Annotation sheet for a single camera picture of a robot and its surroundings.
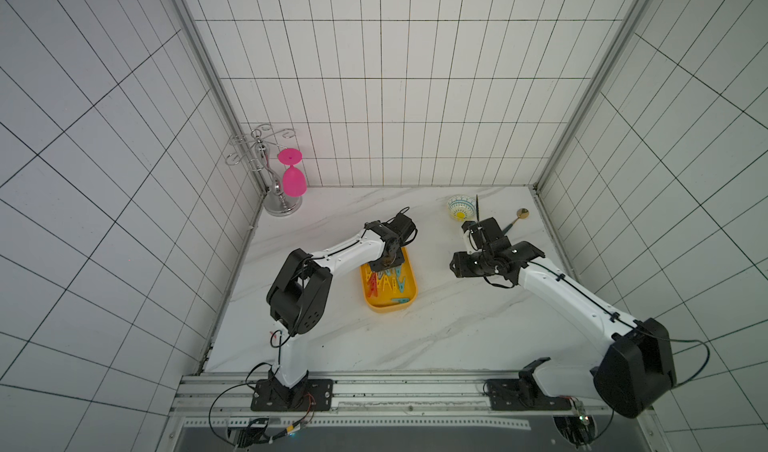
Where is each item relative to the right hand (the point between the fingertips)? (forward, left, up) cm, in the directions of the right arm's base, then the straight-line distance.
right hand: (447, 265), depth 83 cm
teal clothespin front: (-7, +13, -11) cm, 18 cm away
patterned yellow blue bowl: (+33, -10, -12) cm, 37 cm away
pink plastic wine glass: (+28, +52, +4) cm, 59 cm away
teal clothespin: (-2, +13, -11) cm, 17 cm away
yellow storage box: (-8, +15, -11) cm, 20 cm away
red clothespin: (-3, +22, -10) cm, 24 cm away
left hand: (+2, +18, -7) cm, 20 cm away
